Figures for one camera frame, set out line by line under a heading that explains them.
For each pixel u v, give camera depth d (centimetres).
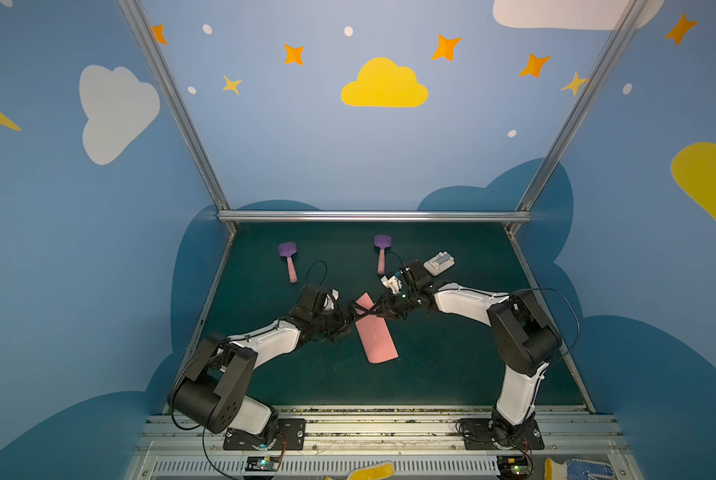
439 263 109
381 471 70
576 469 70
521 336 50
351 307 80
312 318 70
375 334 93
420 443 74
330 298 75
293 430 75
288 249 111
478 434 74
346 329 79
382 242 115
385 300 82
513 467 71
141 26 71
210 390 43
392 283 90
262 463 72
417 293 75
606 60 77
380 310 91
